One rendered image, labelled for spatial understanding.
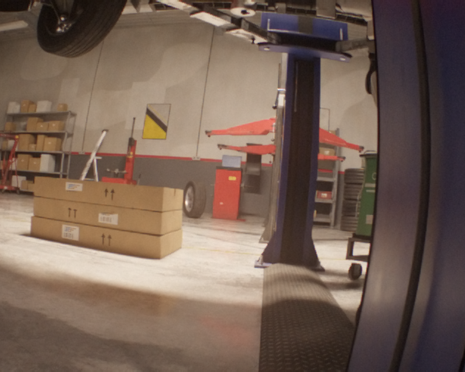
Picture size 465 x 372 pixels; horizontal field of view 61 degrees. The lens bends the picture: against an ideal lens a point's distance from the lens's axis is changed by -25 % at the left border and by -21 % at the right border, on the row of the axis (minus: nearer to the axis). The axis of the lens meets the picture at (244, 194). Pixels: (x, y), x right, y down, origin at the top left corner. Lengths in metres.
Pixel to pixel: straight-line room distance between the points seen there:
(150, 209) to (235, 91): 8.15
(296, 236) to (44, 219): 1.83
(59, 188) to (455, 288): 3.21
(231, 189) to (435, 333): 9.32
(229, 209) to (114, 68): 4.83
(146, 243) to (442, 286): 2.93
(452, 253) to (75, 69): 12.25
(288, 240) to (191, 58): 8.50
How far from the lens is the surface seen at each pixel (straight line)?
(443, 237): 0.19
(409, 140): 0.26
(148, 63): 11.59
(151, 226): 3.08
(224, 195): 9.49
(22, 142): 12.14
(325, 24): 3.38
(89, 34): 2.84
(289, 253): 3.39
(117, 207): 3.13
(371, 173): 2.78
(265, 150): 7.90
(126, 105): 11.46
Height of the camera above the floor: 0.42
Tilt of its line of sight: level
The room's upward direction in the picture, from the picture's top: 5 degrees clockwise
